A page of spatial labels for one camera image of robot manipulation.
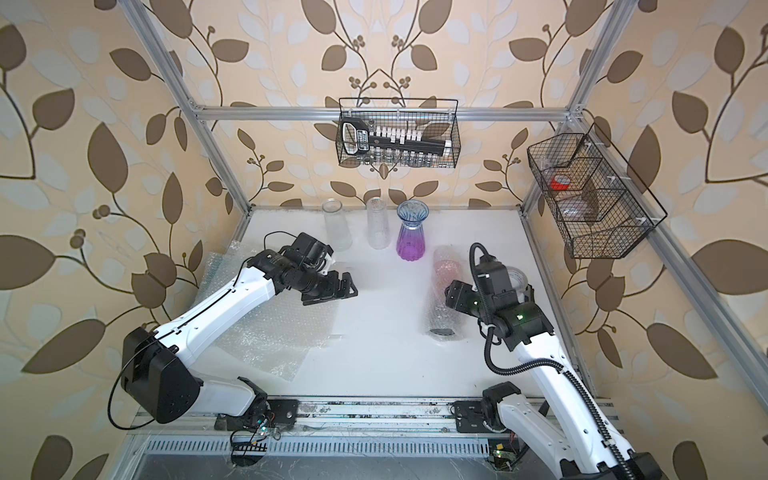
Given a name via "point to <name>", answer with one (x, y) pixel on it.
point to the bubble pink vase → (447, 321)
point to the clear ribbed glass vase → (338, 229)
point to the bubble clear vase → (378, 223)
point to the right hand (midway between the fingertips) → (458, 294)
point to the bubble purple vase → (410, 241)
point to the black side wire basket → (600, 206)
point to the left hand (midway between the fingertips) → (341, 291)
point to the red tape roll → (560, 182)
